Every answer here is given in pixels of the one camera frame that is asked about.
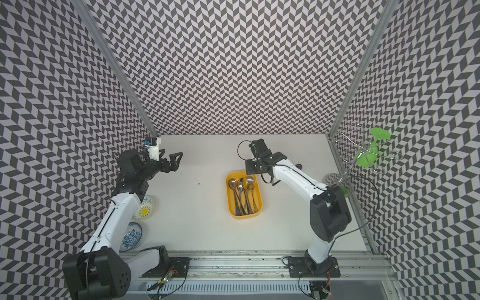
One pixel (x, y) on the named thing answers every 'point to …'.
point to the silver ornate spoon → (240, 189)
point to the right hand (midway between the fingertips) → (252, 169)
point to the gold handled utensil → (250, 180)
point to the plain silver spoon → (249, 188)
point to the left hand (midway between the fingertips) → (172, 153)
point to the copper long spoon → (232, 184)
